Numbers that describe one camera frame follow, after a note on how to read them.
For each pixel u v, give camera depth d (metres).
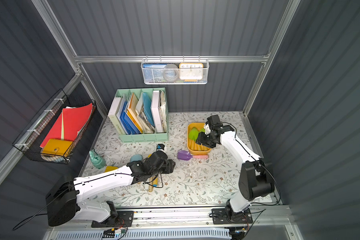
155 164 0.61
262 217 0.74
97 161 0.87
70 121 0.74
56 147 0.64
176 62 0.89
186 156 0.96
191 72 0.89
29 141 0.61
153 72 0.84
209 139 0.74
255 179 0.45
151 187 0.83
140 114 0.91
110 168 0.93
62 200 0.41
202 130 1.09
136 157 0.96
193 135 1.05
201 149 0.97
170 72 0.90
